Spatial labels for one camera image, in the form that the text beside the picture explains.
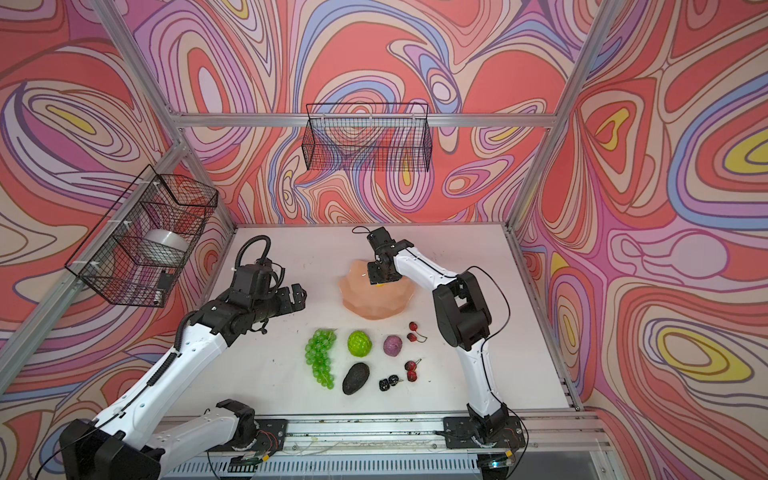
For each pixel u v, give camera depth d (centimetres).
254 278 58
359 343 82
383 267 74
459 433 73
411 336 89
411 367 83
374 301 98
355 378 78
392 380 81
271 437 72
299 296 72
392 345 84
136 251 74
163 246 70
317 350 84
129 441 39
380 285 91
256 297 60
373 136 96
